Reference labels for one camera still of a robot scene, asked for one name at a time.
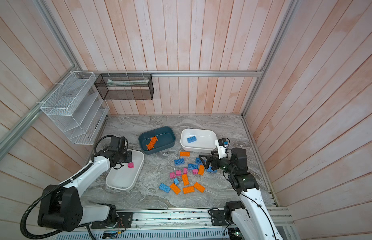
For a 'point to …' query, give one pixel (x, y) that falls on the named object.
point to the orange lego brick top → (185, 154)
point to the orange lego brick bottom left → (175, 188)
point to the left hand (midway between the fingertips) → (128, 158)
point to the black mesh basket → (125, 86)
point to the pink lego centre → (185, 170)
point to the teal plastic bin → (165, 135)
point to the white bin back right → (205, 141)
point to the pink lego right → (195, 171)
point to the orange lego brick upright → (201, 170)
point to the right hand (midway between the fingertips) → (206, 154)
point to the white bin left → (125, 178)
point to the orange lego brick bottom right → (199, 187)
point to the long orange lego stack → (151, 145)
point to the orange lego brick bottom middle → (188, 189)
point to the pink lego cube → (130, 165)
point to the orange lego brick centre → (185, 179)
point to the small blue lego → (176, 181)
